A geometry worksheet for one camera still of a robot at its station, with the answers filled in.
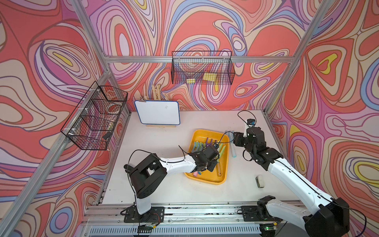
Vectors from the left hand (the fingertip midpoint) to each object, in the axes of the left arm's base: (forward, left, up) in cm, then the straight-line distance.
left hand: (214, 162), depth 87 cm
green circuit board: (-32, +37, -6) cm, 49 cm away
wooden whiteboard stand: (+30, +36, -2) cm, 47 cm away
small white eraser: (-11, -25, -1) cm, 27 cm away
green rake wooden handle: (+6, -5, +1) cm, 8 cm away
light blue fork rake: (+13, +9, -3) cm, 16 cm away
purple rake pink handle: (+14, +3, -2) cm, 14 cm away
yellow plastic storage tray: (+19, +7, -3) cm, 21 cm away
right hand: (+8, -12, +15) cm, 21 cm away
